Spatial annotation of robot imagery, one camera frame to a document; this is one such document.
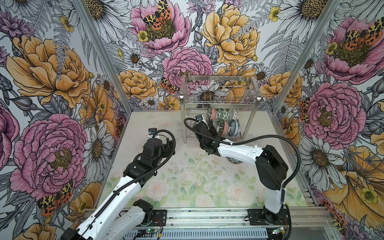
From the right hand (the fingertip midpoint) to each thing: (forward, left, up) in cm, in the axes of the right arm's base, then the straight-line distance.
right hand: (209, 128), depth 90 cm
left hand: (-14, +25, +3) cm, 29 cm away
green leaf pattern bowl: (+21, -12, -10) cm, 26 cm away
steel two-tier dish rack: (+36, +6, -2) cm, 36 cm away
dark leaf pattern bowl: (+5, -9, -5) cm, 12 cm away
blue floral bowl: (+4, -16, -6) cm, 18 cm away
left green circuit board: (-47, +30, -17) cm, 59 cm away
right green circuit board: (-49, -29, -18) cm, 60 cm away
